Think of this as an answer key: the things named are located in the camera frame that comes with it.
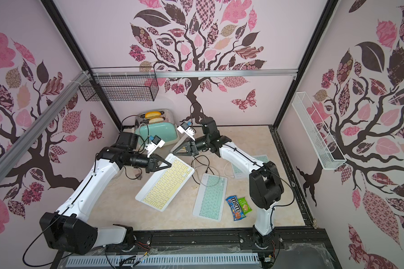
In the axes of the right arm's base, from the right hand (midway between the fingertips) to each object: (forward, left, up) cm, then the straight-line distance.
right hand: (175, 155), depth 70 cm
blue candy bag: (-16, -28, -27) cm, 42 cm away
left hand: (-4, +4, -4) cm, 7 cm away
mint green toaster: (+31, +16, -10) cm, 37 cm away
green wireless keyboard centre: (-10, -14, -28) cm, 33 cm away
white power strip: (+27, +4, -24) cm, 37 cm away
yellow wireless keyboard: (-10, +5, -9) cm, 14 cm away
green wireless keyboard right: (+5, -33, -28) cm, 43 cm away
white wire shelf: (+2, -68, -3) cm, 69 cm away
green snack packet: (-13, -32, -28) cm, 44 cm away
